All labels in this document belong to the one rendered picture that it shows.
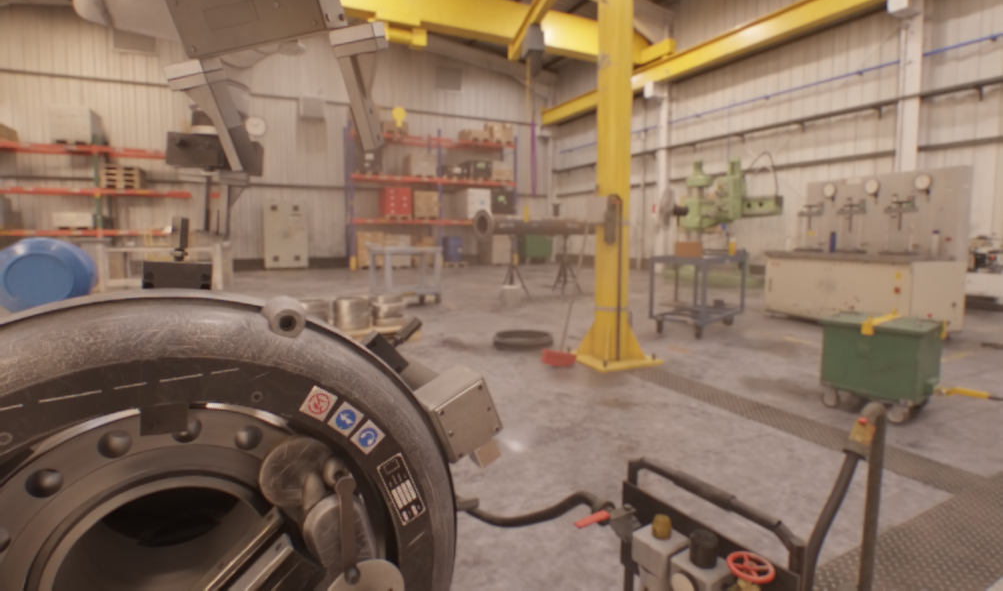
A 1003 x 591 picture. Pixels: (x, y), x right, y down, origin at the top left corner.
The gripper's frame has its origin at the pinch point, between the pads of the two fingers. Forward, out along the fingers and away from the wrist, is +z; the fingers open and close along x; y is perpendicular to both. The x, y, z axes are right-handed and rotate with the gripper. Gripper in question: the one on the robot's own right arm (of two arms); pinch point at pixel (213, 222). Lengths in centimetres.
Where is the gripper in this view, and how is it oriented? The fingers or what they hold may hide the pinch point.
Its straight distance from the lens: 91.0
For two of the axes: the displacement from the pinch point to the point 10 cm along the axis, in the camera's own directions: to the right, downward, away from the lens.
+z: -0.7, 10.0, 0.4
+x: 9.5, 0.5, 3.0
